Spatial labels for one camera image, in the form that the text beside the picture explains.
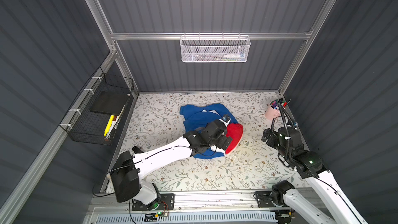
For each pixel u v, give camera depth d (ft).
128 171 1.32
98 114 2.41
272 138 2.09
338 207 1.35
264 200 2.42
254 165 2.78
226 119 2.14
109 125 2.32
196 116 3.25
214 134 1.87
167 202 2.39
